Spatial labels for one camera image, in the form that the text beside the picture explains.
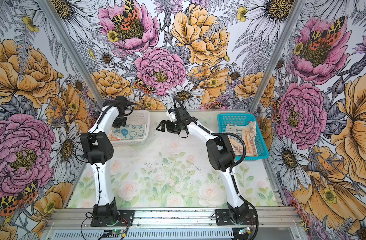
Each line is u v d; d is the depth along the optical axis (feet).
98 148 1.97
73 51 2.84
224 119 3.56
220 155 1.95
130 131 3.41
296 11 2.40
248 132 3.42
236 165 1.83
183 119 2.59
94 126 2.08
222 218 2.41
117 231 2.33
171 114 3.00
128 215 2.48
